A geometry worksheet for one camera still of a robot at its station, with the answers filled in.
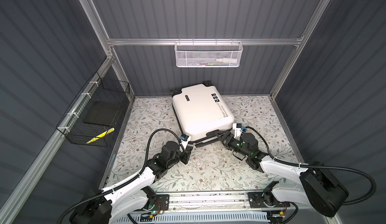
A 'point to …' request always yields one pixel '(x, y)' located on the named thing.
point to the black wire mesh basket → (93, 116)
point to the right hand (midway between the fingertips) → (217, 136)
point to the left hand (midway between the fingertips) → (192, 148)
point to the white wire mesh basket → (207, 54)
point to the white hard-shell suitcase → (200, 109)
